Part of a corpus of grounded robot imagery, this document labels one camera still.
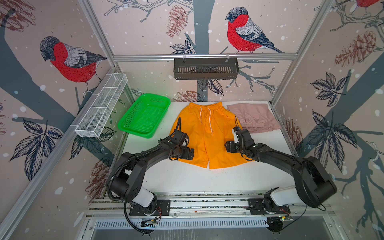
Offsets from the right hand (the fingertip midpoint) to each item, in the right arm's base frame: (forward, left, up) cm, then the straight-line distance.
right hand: (228, 145), depth 91 cm
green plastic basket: (+25, +63, -3) cm, 68 cm away
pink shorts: (+26, -22, -3) cm, 34 cm away
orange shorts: (+16, +12, -2) cm, 20 cm away
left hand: (-7, +25, 0) cm, 26 cm away
